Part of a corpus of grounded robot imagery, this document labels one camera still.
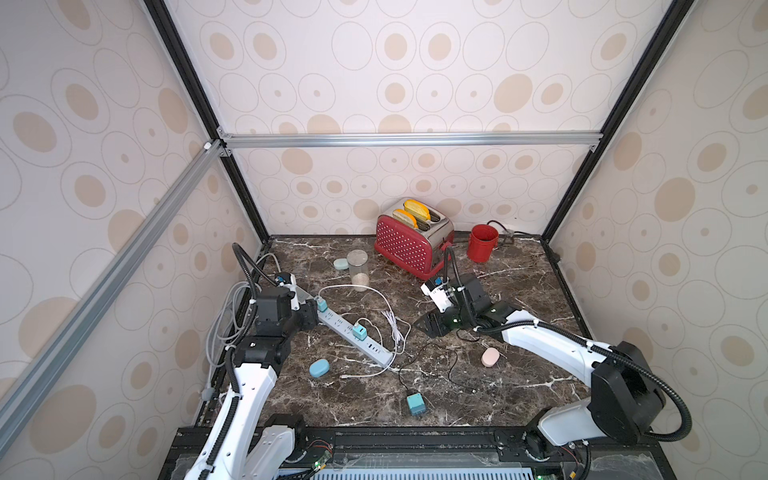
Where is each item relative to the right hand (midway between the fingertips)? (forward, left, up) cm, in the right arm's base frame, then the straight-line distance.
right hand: (431, 316), depth 84 cm
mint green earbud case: (+25, +31, -7) cm, 41 cm away
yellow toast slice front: (+31, +8, +9) cm, 34 cm away
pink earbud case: (-6, -18, -11) cm, 22 cm away
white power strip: (-3, +23, -8) cm, 24 cm away
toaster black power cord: (+47, -35, -11) cm, 59 cm away
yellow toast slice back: (+35, +4, +10) cm, 37 cm away
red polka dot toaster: (+23, +3, +3) cm, 23 cm away
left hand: (-2, +31, +9) cm, 33 cm away
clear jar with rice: (+17, +23, 0) cm, 28 cm away
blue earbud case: (-12, +32, -10) cm, 35 cm away
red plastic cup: (+32, -19, -2) cm, 38 cm away
